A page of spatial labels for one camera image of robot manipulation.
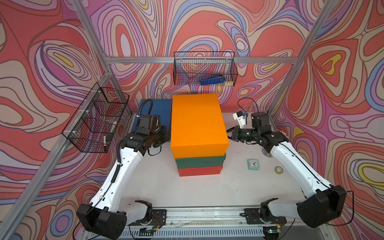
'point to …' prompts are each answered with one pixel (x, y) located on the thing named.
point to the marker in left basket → (104, 143)
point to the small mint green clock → (253, 164)
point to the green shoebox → (200, 162)
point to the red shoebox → (187, 172)
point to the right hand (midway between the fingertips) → (222, 138)
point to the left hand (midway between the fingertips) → (173, 133)
